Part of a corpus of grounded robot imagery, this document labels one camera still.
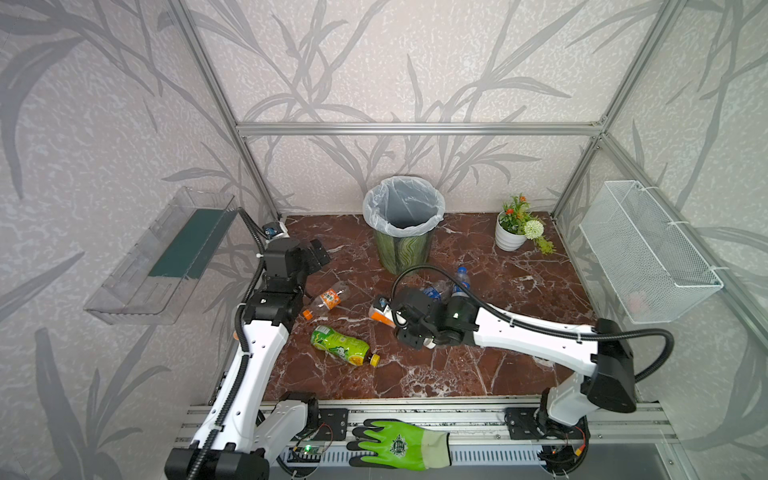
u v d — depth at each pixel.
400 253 0.91
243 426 0.39
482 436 0.73
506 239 1.03
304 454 0.72
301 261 0.58
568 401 0.55
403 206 1.02
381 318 0.65
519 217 0.99
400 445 0.69
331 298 0.91
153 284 0.63
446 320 0.53
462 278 1.01
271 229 0.62
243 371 0.43
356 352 0.80
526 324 0.47
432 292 0.94
